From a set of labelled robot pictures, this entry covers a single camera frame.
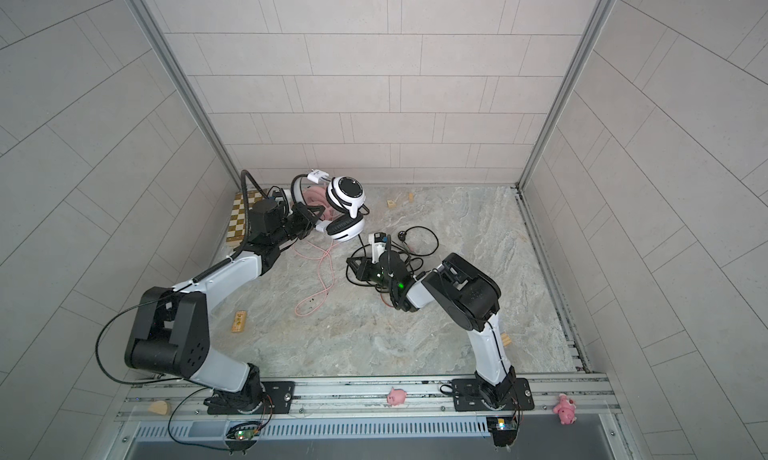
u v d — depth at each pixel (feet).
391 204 3.65
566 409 2.23
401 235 3.34
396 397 2.30
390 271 2.31
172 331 1.42
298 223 2.46
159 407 2.24
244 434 2.10
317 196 3.40
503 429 2.23
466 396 2.33
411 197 3.69
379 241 2.71
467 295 1.71
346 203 2.28
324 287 2.92
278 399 2.33
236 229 3.26
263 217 2.11
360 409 2.32
